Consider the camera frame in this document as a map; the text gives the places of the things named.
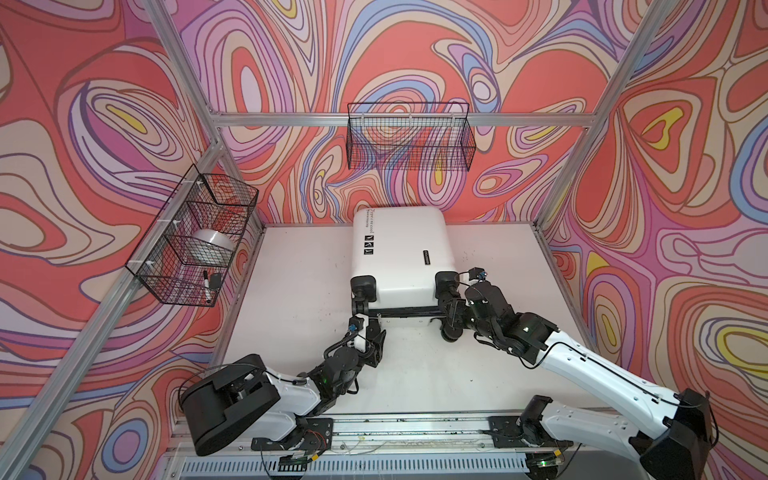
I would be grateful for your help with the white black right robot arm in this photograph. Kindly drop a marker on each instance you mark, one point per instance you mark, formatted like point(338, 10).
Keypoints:
point(670, 434)

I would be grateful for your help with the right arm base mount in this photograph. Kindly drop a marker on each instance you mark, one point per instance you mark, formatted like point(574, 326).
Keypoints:
point(510, 431)

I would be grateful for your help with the black wire basket left wall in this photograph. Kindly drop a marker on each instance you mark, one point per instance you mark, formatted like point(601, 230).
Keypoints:
point(200, 228)

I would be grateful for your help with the black wire basket back wall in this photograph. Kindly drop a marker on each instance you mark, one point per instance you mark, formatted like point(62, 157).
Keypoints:
point(409, 136)

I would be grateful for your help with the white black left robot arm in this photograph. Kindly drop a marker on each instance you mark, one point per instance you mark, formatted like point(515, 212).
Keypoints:
point(246, 397)

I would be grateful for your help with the aluminium front rail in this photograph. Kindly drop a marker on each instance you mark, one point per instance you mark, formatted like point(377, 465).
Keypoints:
point(454, 445)

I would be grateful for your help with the black wire basket wall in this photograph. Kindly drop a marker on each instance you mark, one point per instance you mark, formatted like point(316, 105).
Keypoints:
point(409, 136)
point(200, 228)

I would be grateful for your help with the silver tape roll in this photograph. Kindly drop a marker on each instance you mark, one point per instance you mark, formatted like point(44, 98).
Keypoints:
point(210, 248)

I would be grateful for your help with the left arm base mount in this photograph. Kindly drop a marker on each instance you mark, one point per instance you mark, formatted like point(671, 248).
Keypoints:
point(311, 435)

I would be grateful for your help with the black white suitcase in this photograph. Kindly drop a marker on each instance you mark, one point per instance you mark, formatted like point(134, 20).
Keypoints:
point(397, 252)

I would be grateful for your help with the black marker pen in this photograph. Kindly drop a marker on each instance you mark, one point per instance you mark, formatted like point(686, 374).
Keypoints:
point(206, 285)

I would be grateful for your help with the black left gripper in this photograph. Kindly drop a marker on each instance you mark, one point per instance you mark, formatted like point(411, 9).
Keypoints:
point(372, 358)

